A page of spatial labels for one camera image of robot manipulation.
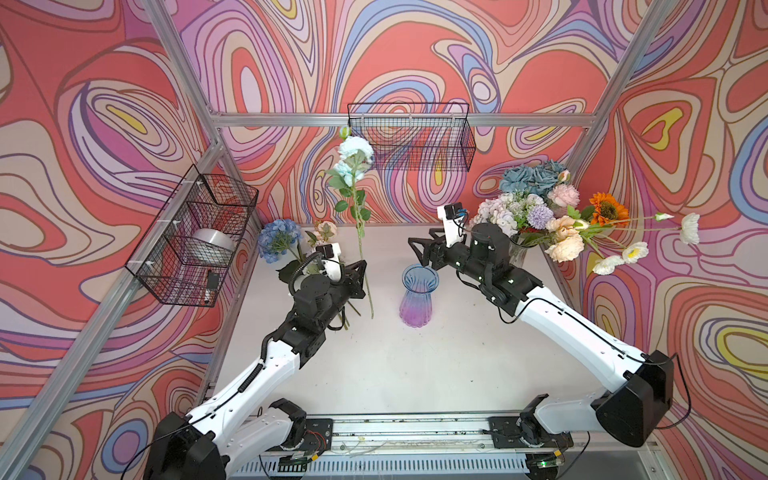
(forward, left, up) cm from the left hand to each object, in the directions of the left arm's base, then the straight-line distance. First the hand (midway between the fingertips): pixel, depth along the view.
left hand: (369, 261), depth 73 cm
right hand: (+3, -13, +3) cm, 14 cm away
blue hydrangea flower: (+27, +35, -21) cm, 49 cm away
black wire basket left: (+18, +47, +5) cm, 50 cm away
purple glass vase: (+2, -14, -13) cm, 19 cm away
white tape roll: (+1, +38, +5) cm, 38 cm away
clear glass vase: (+14, -46, -15) cm, 50 cm away
